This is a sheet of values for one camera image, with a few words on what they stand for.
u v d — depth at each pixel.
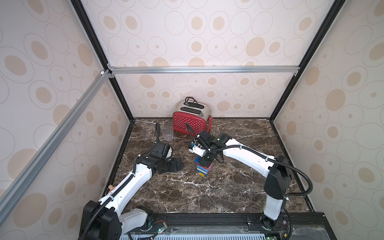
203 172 0.85
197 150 0.73
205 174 0.86
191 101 1.05
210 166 0.73
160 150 0.63
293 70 0.93
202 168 0.82
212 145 0.59
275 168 0.46
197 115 0.97
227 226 0.73
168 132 1.09
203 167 0.81
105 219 0.38
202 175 0.89
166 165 0.67
